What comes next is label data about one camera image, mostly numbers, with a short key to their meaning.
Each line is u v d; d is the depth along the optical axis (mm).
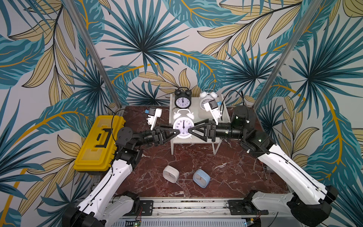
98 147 767
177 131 541
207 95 675
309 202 390
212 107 502
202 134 508
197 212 732
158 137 520
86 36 776
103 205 417
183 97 689
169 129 540
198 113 730
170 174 779
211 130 482
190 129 517
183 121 548
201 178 775
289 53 854
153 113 533
